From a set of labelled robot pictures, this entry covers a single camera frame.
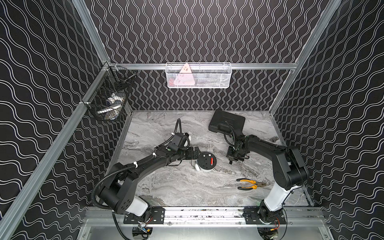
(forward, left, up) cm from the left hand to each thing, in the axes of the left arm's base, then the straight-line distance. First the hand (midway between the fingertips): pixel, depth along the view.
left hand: (195, 151), depth 85 cm
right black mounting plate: (-29, -29, -10) cm, 42 cm away
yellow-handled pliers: (-12, -36, -10) cm, 39 cm away
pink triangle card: (+37, +9, +24) cm, 45 cm away
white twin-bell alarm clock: (-3, -5, -7) cm, 9 cm away
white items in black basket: (+18, +48, +16) cm, 54 cm away
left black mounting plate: (-32, +17, -10) cm, 37 cm away
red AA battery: (-2, -10, -7) cm, 12 cm away
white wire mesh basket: (+51, -9, +18) cm, 55 cm away
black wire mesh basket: (+40, +56, +18) cm, 71 cm away
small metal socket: (+19, -54, -9) cm, 58 cm away
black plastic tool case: (+28, -19, -5) cm, 35 cm away
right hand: (+3, -22, -10) cm, 24 cm away
